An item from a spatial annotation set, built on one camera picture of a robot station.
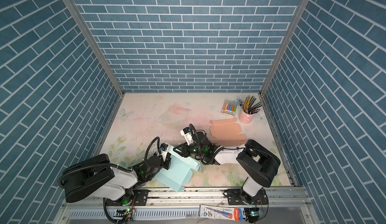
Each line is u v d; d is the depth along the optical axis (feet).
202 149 2.19
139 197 2.42
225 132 3.20
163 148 2.42
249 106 3.24
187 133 2.51
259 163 1.50
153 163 2.16
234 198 2.41
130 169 1.96
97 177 1.51
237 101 3.77
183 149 2.48
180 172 2.55
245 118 3.17
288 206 2.38
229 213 2.27
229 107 3.65
